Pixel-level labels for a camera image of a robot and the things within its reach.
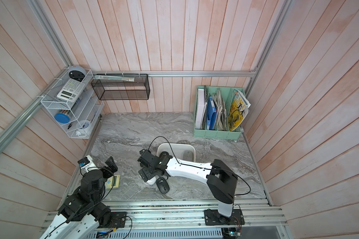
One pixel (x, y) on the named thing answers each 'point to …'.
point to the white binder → (200, 104)
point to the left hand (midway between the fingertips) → (106, 162)
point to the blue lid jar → (62, 118)
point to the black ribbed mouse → (162, 185)
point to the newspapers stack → (221, 121)
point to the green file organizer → (227, 93)
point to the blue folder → (211, 114)
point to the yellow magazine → (239, 108)
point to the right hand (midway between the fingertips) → (149, 169)
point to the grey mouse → (188, 155)
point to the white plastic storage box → (176, 150)
